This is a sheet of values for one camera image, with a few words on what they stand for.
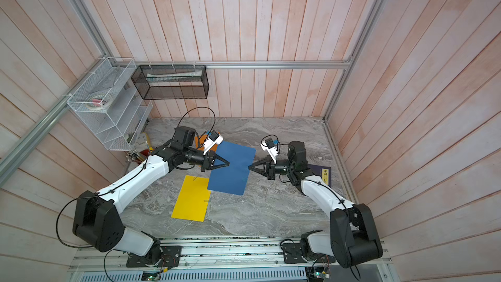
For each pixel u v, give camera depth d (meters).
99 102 0.71
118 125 0.78
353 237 0.42
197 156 0.68
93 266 0.72
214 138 0.68
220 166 0.72
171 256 0.73
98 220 0.41
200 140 0.68
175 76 0.89
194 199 0.88
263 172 0.73
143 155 0.90
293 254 0.73
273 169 0.68
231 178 0.73
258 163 0.73
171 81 0.88
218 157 0.71
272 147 0.70
